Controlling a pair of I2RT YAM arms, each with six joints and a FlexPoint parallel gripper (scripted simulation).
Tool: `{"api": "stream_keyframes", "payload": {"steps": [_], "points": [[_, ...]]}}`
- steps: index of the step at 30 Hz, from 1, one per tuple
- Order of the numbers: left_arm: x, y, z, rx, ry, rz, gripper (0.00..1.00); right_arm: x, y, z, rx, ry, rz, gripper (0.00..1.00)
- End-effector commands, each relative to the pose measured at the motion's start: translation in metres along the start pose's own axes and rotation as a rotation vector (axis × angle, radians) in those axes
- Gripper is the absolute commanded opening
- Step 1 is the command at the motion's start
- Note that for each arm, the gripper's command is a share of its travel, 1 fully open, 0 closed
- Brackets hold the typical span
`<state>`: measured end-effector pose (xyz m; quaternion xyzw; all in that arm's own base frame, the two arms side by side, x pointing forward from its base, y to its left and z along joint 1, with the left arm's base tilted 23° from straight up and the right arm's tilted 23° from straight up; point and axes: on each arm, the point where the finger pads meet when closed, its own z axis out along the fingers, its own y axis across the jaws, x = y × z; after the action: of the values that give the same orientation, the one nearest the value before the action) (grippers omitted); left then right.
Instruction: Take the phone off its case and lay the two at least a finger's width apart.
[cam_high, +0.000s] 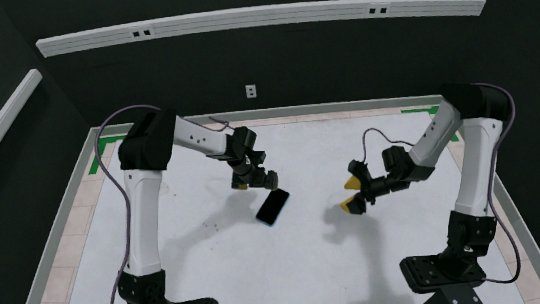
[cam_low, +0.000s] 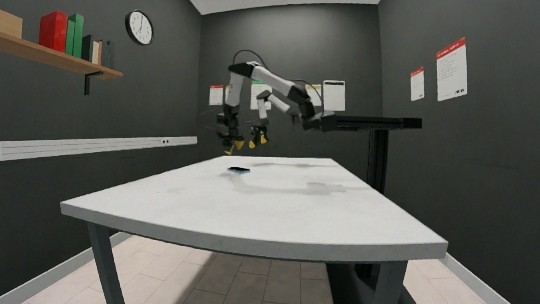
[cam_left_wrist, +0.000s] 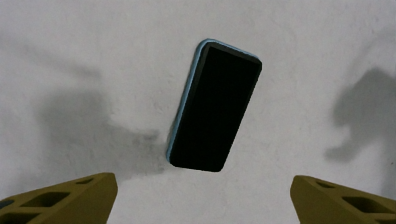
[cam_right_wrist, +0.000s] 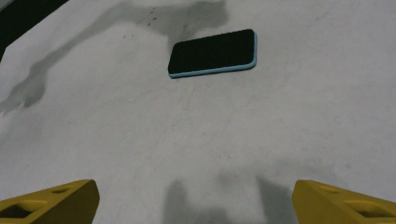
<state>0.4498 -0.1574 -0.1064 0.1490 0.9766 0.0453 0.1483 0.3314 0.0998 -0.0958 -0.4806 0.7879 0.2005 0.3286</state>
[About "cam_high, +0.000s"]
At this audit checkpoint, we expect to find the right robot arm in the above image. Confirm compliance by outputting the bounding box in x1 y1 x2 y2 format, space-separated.
381 83 512 287

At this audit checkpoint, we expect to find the black smartphone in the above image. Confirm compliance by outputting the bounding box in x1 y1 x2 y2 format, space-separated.
256 188 290 225

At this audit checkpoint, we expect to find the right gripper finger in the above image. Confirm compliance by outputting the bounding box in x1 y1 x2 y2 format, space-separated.
340 195 355 214
344 176 361 190

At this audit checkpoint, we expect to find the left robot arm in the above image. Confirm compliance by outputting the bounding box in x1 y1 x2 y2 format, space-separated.
118 108 267 304

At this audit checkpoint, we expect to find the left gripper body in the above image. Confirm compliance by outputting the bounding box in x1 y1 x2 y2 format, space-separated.
231 162 279 190

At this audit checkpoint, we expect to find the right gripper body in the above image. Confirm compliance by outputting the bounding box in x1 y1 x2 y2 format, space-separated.
345 175 390 215

